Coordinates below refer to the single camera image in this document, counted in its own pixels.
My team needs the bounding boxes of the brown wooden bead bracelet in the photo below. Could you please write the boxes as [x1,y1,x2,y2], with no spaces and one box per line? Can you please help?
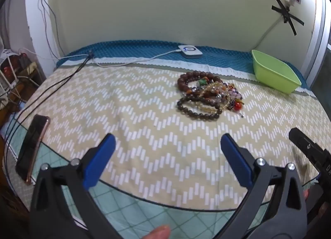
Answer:
[177,72,223,93]

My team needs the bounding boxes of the black cable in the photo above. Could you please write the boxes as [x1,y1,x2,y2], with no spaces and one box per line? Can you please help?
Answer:
[4,52,271,229]
[0,52,94,152]

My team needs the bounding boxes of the blue patterned cloth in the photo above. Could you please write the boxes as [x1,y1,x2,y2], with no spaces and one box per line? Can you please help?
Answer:
[55,39,309,92]

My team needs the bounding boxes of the white charger cable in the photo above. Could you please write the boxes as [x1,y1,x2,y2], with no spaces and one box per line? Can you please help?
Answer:
[94,49,181,68]

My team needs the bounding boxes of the purple crystal bracelet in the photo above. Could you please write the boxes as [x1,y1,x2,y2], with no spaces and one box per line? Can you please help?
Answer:
[227,84,244,100]

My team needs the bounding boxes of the beige chevron cloth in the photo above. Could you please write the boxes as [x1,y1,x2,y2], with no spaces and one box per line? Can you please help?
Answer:
[19,65,331,212]

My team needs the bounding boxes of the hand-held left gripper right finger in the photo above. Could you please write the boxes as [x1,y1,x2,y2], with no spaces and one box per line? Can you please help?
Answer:
[220,133,308,239]

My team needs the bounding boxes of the smartphone with rose gold edge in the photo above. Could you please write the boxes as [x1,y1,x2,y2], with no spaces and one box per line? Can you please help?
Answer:
[15,115,51,185]

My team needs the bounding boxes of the person's left hand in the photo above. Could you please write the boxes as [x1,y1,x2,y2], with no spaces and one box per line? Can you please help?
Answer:
[141,225,171,239]

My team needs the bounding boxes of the thin wall wires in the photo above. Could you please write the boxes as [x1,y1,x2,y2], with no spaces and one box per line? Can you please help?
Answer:
[35,0,65,59]

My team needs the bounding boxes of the cluttered side rack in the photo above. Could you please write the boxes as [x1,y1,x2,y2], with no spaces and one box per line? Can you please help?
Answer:
[0,46,46,110]

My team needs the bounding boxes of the grey curtain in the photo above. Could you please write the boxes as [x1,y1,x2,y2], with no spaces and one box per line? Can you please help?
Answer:
[0,0,28,48]

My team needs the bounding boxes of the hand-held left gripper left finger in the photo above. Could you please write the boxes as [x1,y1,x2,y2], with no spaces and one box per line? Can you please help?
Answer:
[30,133,122,239]

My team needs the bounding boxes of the white power strip cable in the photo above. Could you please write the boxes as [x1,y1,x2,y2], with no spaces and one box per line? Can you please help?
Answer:
[251,17,285,51]

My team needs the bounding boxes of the black tape cross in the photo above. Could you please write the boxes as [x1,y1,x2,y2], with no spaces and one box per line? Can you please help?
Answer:
[271,0,305,36]

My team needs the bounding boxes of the multicolour charm bracelet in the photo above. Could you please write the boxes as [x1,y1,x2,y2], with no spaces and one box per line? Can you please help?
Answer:
[195,79,237,105]

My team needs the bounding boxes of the green plastic basin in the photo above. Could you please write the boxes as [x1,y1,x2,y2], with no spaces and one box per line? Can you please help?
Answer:
[251,49,302,94]

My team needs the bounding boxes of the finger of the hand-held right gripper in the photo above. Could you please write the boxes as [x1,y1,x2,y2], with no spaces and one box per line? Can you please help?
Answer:
[289,127,326,172]

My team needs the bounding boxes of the white square charger device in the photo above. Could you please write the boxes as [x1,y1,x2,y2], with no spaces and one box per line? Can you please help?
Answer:
[178,45,203,59]

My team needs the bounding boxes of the yellow crystal bead bracelet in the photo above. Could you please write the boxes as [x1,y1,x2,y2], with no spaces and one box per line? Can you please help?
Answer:
[193,84,233,112]

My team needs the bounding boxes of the dark smoky bead bracelet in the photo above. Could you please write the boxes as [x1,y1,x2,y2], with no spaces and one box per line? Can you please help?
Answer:
[177,94,223,121]

